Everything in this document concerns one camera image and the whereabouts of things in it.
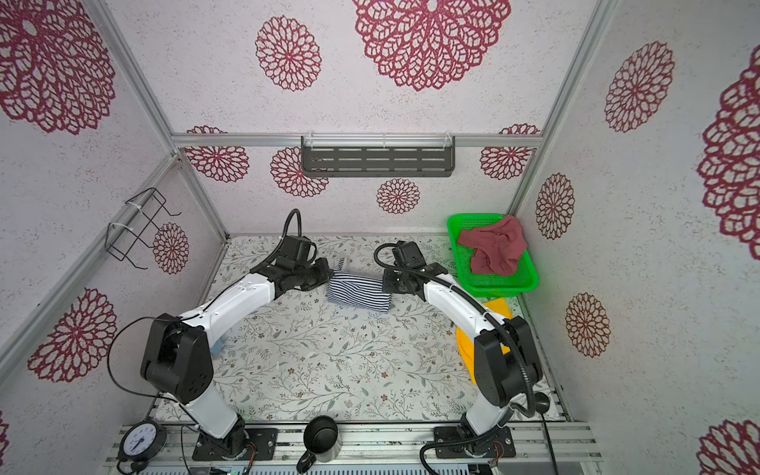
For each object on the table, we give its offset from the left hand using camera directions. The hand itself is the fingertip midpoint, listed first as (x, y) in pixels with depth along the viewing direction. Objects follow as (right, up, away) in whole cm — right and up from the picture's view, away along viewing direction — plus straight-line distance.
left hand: (334, 272), depth 89 cm
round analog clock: (-45, -41, -17) cm, 63 cm away
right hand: (+16, -1, -1) cm, 16 cm away
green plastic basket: (+63, -2, +13) cm, 65 cm away
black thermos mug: (-1, -42, -15) cm, 44 cm away
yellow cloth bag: (+40, -22, 0) cm, 45 cm away
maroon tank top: (+58, +9, +22) cm, 63 cm away
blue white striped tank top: (+7, -6, -1) cm, 9 cm away
